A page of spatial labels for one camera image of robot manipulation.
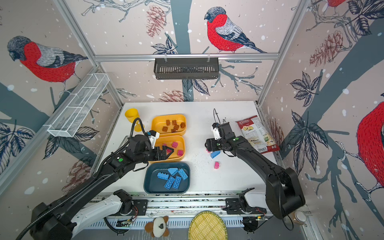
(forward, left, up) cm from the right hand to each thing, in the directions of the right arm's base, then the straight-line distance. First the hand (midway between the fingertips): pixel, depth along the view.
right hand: (211, 141), depth 86 cm
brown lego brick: (+20, +26, -9) cm, 34 cm away
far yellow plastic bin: (+19, +30, -10) cm, 36 cm away
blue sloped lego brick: (-15, +22, -8) cm, 28 cm away
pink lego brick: (+3, +24, -10) cm, 26 cm away
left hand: (-9, +22, +7) cm, 25 cm away
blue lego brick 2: (-4, -3, -9) cm, 10 cm away
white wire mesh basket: (+2, +72, +21) cm, 75 cm away
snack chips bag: (+11, -32, -7) cm, 34 cm away
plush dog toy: (-41, +24, -7) cm, 48 cm away
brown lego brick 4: (+20, +31, -8) cm, 38 cm away
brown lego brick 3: (+17, +20, -7) cm, 27 cm away
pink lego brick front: (-10, -4, -11) cm, 15 cm away
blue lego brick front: (-21, +23, -9) cm, 33 cm away
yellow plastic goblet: (+18, +54, +2) cm, 57 cm away
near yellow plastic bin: (+5, +28, -9) cm, 30 cm away
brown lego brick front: (+15, +32, -9) cm, 36 cm away
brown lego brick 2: (+14, +26, -10) cm, 32 cm away
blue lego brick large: (-21, +19, -9) cm, 30 cm away
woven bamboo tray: (-39, +2, -10) cm, 41 cm away
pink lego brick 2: (-3, +19, -10) cm, 22 cm away
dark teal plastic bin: (-23, +32, -10) cm, 40 cm away
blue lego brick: (-16, +16, -10) cm, 25 cm away
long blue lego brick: (-18, +27, -8) cm, 33 cm away
